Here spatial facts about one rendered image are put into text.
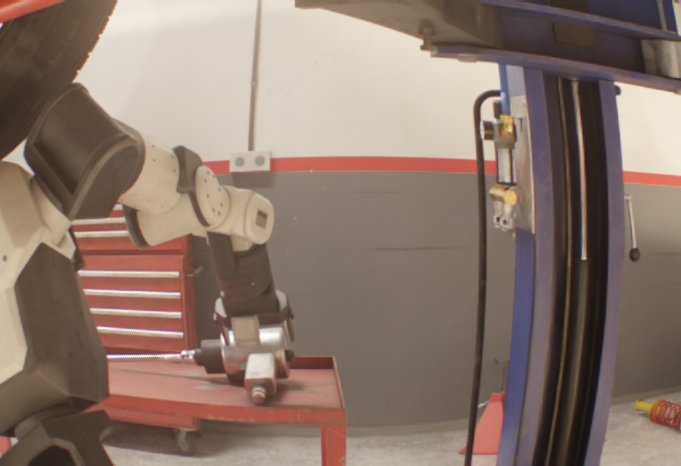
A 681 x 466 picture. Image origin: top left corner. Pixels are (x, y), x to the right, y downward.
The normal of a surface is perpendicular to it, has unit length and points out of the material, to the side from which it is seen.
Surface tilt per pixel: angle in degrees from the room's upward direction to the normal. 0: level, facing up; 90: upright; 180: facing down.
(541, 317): 90
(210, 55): 90
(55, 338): 66
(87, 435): 57
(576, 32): 90
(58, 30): 103
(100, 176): 127
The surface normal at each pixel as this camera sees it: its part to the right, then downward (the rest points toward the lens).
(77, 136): -0.12, -0.28
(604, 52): 0.04, 0.09
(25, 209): 0.50, -0.54
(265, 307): 0.05, 0.66
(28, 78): 0.40, 0.40
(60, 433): 0.70, -0.51
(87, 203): 0.73, 0.63
